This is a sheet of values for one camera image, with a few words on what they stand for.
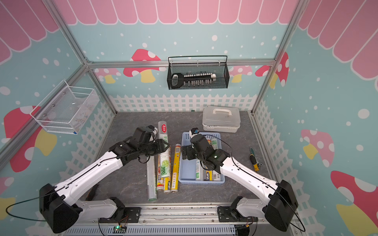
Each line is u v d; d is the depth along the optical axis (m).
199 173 0.84
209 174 0.85
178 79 0.90
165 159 0.72
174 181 0.82
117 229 0.73
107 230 0.71
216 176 0.83
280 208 0.39
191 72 0.94
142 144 0.59
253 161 0.91
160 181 0.83
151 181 0.82
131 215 0.75
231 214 0.66
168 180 0.83
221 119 1.02
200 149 0.56
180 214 0.76
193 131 0.67
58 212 0.38
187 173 0.87
